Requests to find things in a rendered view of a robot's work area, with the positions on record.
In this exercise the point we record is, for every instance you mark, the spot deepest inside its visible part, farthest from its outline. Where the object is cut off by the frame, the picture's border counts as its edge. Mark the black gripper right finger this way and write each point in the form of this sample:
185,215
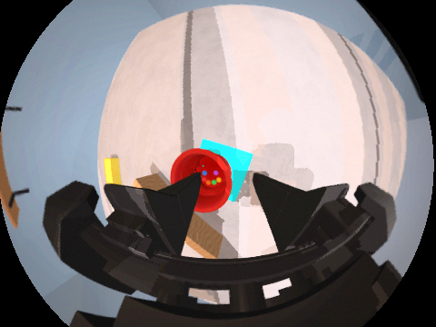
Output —
289,210

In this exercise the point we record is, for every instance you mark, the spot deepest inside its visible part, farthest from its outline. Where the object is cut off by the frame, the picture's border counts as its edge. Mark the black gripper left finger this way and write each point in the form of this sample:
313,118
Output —
170,209

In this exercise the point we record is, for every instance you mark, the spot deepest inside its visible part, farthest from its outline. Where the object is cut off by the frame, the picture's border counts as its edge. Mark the red cup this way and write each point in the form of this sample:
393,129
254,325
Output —
211,196

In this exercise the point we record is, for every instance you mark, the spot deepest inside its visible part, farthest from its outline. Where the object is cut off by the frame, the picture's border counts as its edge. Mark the yellow flat block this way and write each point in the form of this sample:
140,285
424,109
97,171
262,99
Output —
112,170

